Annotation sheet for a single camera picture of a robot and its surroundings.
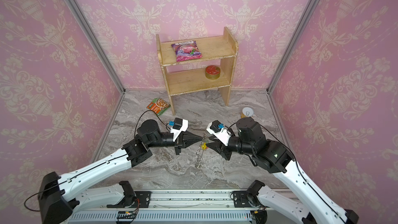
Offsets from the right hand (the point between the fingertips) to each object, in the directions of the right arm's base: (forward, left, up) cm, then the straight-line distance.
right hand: (210, 140), depth 62 cm
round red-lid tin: (+49, -5, -5) cm, 50 cm away
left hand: (-1, +4, +2) cm, 5 cm away
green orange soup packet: (+42, +33, -27) cm, 60 cm away
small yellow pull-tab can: (+31, -26, -24) cm, 47 cm away
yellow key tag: (-2, +3, -1) cm, 4 cm away
